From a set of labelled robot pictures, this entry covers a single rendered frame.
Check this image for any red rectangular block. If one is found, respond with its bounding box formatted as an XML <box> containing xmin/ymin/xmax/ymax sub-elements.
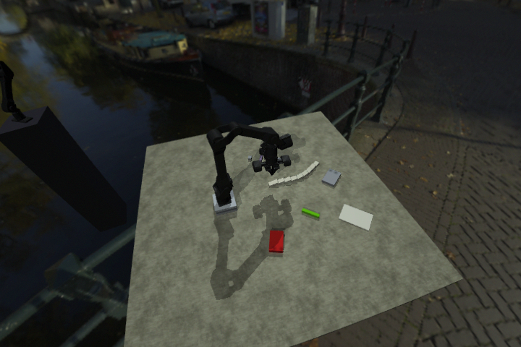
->
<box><xmin>269</xmin><ymin>231</ymin><xmax>284</xmax><ymax>253</ymax></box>

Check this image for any green flat bar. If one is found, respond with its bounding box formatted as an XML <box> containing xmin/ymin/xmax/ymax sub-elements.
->
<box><xmin>302</xmin><ymin>208</ymin><xmax>319</xmax><ymax>219</ymax></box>

